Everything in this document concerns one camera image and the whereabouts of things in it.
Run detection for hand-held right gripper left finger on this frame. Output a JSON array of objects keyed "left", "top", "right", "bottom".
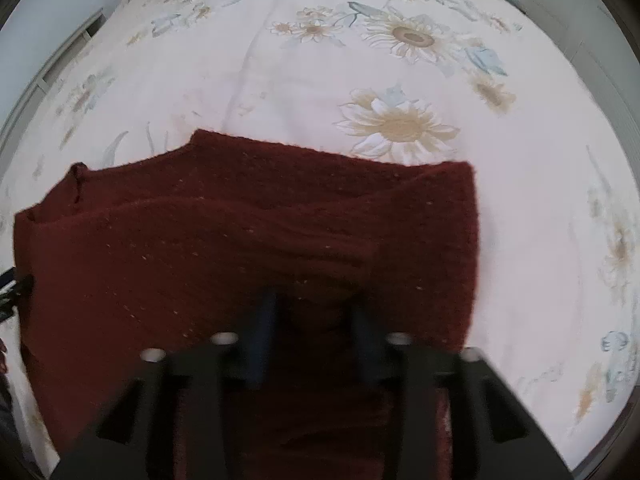
[{"left": 50, "top": 287, "right": 281, "bottom": 480}]

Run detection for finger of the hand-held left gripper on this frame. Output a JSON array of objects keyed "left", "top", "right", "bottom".
[{"left": 0, "top": 267, "right": 34, "bottom": 322}]

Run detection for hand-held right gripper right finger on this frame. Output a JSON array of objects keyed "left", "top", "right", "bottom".
[{"left": 350, "top": 300, "right": 573, "bottom": 480}]

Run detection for dark red knitted sweater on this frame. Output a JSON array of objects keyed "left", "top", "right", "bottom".
[{"left": 12, "top": 129, "right": 481, "bottom": 480}]

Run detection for white louvred cabinet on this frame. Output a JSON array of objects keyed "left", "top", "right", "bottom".
[{"left": 0, "top": 7, "right": 106, "bottom": 126}]

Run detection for floral bedspread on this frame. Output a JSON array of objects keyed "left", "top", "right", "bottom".
[{"left": 0, "top": 0, "right": 640, "bottom": 471}]

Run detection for white wardrobe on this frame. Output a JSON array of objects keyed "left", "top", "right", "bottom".
[{"left": 500, "top": 0, "right": 640, "bottom": 126}]

